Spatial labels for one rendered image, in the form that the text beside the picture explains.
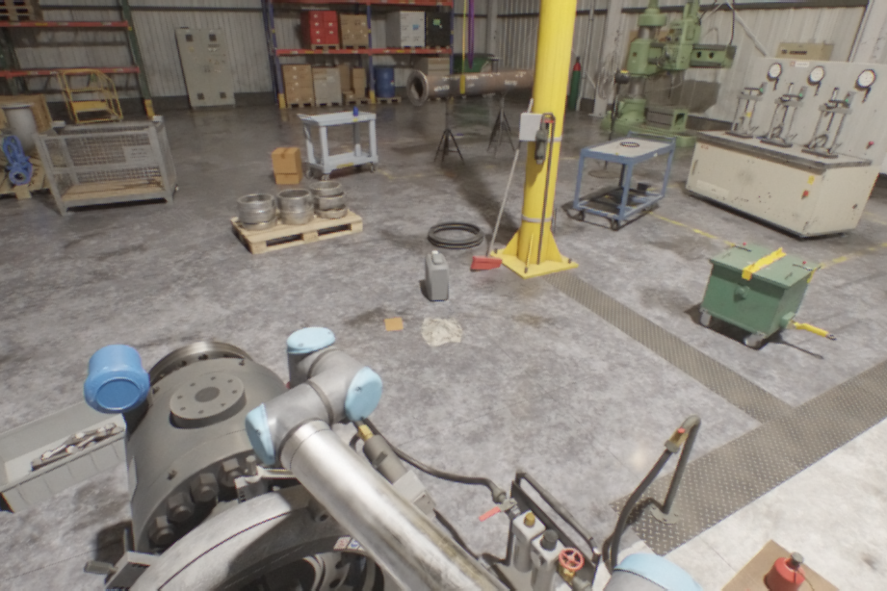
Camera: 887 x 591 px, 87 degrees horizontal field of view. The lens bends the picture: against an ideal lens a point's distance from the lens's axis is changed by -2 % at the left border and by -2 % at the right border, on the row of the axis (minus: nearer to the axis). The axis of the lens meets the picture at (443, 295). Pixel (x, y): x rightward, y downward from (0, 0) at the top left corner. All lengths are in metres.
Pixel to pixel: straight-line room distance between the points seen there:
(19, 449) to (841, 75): 7.64
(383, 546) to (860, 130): 6.56
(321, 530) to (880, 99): 6.45
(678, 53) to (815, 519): 9.75
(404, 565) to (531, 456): 2.01
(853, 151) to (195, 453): 6.60
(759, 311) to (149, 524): 3.54
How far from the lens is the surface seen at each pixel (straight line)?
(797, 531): 2.81
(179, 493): 1.53
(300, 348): 0.94
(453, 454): 2.61
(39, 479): 2.95
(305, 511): 1.22
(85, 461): 2.95
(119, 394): 1.73
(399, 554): 0.68
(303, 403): 0.84
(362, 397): 0.87
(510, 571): 2.23
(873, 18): 11.31
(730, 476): 2.89
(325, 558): 1.53
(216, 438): 1.55
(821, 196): 6.34
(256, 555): 1.20
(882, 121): 6.73
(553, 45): 4.20
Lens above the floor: 1.89
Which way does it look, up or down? 28 degrees down
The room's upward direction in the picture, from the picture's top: 1 degrees clockwise
